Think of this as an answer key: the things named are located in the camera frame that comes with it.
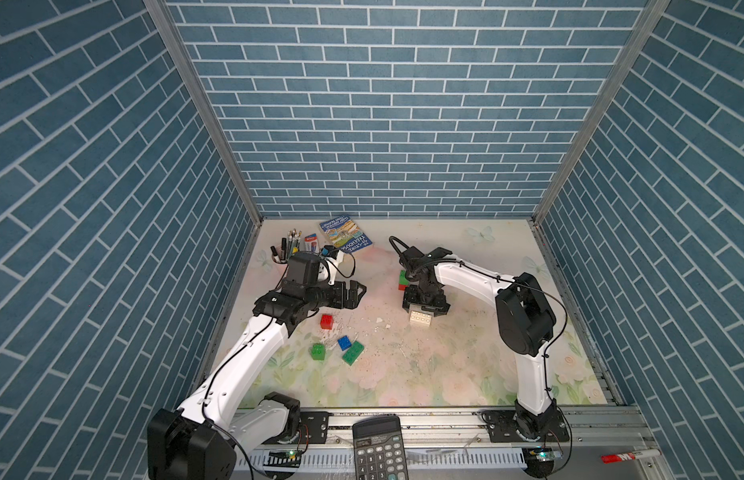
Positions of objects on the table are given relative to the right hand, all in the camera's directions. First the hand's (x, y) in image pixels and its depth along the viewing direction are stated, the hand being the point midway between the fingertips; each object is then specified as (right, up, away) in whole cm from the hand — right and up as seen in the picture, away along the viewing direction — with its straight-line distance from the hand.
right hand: (417, 312), depth 92 cm
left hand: (-17, +10, -14) cm, 24 cm away
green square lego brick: (-29, -9, -9) cm, 32 cm away
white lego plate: (+1, -2, 0) cm, 2 cm away
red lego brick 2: (-28, -2, -3) cm, 28 cm away
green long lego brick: (-19, -10, -7) cm, 23 cm away
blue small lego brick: (-22, -8, -5) cm, 24 cm away
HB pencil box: (-38, +22, +20) cm, 48 cm away
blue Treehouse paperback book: (-25, +25, +20) cm, 41 cm away
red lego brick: (-4, +7, +5) cm, 10 cm away
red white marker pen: (+44, -29, -22) cm, 57 cm away
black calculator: (-11, -27, -22) cm, 37 cm away
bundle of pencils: (-40, +21, +2) cm, 45 cm away
